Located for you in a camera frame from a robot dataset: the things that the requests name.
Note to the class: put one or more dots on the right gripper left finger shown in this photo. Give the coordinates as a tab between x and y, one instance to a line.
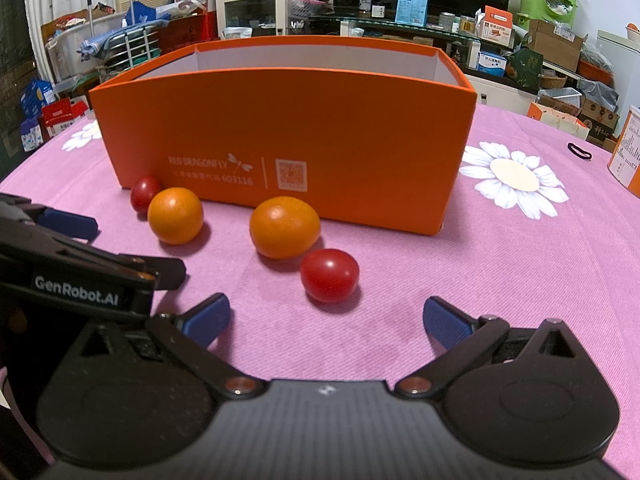
186	338

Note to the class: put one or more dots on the white tv cabinet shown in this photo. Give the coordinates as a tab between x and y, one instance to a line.
501	96

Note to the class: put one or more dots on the orange white medicine box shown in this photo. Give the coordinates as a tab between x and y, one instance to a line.
496	26

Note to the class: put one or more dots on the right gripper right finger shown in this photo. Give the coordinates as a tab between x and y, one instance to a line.
468	343

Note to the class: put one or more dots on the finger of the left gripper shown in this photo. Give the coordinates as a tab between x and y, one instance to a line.
169	273
69	224

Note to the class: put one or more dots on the small orange tomato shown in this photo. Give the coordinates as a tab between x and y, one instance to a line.
284	227
176	216

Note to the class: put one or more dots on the red cherry tomato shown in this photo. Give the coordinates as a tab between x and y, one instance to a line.
329	275
142	193

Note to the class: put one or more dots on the white glass door cabinet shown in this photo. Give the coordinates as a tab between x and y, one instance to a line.
264	17

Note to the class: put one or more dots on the orange white carton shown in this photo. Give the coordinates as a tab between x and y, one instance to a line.
558	120

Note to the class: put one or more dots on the red gift bag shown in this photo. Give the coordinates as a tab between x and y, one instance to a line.
192	29

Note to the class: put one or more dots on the red white carton box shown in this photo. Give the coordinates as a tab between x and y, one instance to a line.
60	114

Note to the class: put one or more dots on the brown cardboard box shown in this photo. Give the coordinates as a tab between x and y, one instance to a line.
555	42

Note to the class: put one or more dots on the metal trolley cart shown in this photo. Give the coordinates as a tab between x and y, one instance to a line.
118	49

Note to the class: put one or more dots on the white small fridge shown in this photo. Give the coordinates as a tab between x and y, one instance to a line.
624	55

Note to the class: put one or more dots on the orange white canister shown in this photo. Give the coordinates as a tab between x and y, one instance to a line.
624	164

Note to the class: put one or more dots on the blue tissue box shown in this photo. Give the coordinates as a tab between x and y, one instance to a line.
491	63

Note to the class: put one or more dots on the blue packet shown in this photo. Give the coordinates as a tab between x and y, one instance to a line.
411	12

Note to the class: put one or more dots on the pink flowered tablecloth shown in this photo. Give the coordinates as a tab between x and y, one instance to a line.
578	260

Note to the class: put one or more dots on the orange cardboard box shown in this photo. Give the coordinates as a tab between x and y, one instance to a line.
366	131

